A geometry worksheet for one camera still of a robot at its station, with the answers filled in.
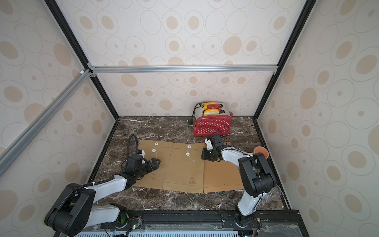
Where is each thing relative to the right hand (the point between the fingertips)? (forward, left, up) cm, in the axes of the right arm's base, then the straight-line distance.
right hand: (200, 157), depth 94 cm
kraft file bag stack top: (-9, +10, -4) cm, 14 cm away
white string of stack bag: (+3, +9, -2) cm, 9 cm away
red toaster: (+19, -7, +15) cm, 26 cm away
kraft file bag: (+6, +27, -3) cm, 27 cm away
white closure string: (+5, +32, -1) cm, 32 cm away
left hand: (-6, +26, +2) cm, 27 cm away
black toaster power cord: (+30, +8, +1) cm, 31 cm away
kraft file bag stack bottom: (-11, -13, -2) cm, 17 cm away
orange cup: (+4, -36, +5) cm, 36 cm away
